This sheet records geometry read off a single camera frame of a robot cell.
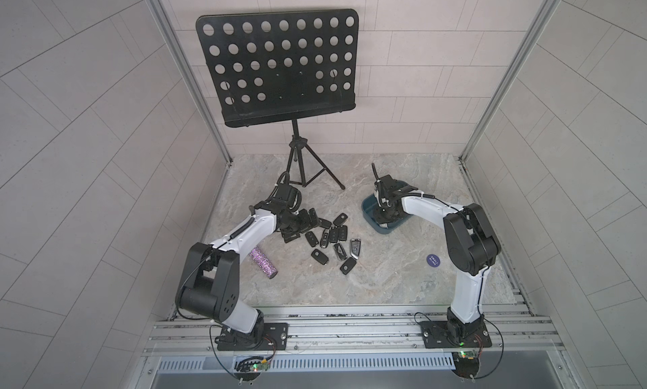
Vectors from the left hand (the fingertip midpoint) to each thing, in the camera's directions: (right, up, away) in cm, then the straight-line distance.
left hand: (316, 225), depth 88 cm
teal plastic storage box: (+19, +7, +6) cm, 21 cm away
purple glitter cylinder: (-18, -11, -5) cm, 21 cm away
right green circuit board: (+43, -35, -19) cm, 59 cm away
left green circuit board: (-16, -34, -22) cm, 43 cm away
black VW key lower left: (+1, -10, -1) cm, 10 cm away
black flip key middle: (+6, -4, +4) cm, 8 cm away
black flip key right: (+10, -4, +4) cm, 11 cm away
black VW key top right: (+9, 0, +8) cm, 12 cm away
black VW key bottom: (+11, -13, -3) cm, 18 cm away
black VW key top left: (+3, -1, +6) cm, 7 cm away
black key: (-2, -6, +2) cm, 6 cm away
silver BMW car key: (+14, -8, +1) cm, 16 cm away
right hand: (+23, +1, +10) cm, 26 cm away
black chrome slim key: (+3, -5, +2) cm, 7 cm away
